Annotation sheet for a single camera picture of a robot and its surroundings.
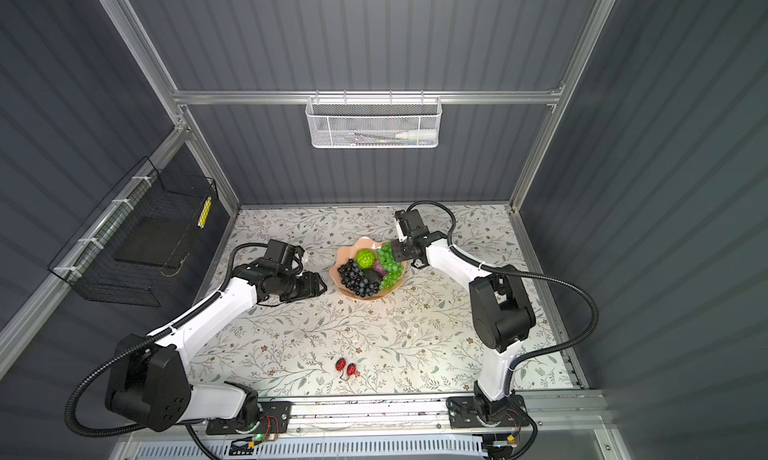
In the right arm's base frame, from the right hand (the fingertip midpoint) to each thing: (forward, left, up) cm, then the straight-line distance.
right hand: (403, 248), depth 95 cm
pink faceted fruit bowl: (+3, +19, -6) cm, 20 cm away
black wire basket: (-11, +67, +20) cm, 71 cm away
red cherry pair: (-34, +18, -8) cm, 39 cm away
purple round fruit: (-7, +10, -5) cm, 13 cm away
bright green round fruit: (-2, +12, -3) cm, 13 cm away
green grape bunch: (-2, +6, 0) cm, 6 cm away
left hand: (-15, +25, +1) cm, 29 cm away
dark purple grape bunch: (-10, +16, -3) cm, 19 cm away
